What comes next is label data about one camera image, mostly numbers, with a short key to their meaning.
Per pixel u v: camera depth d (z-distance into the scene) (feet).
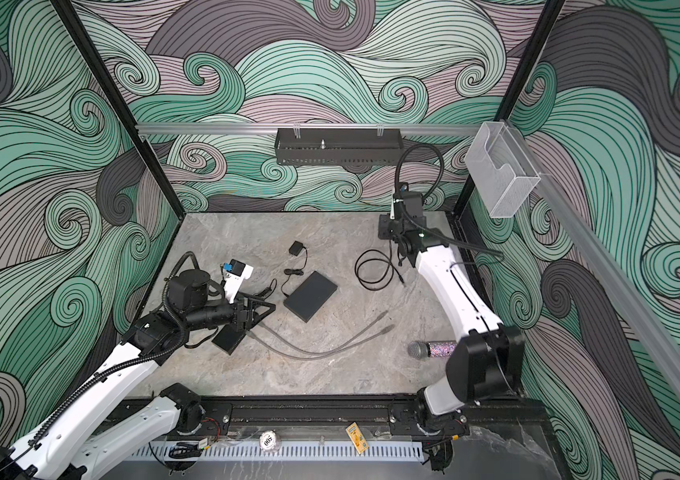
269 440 2.14
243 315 2.01
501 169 2.55
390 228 2.39
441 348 2.69
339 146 3.09
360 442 2.29
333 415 2.44
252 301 2.05
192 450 2.34
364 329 2.93
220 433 2.32
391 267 3.43
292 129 3.04
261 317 2.16
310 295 3.14
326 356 2.75
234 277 2.08
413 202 1.94
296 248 3.54
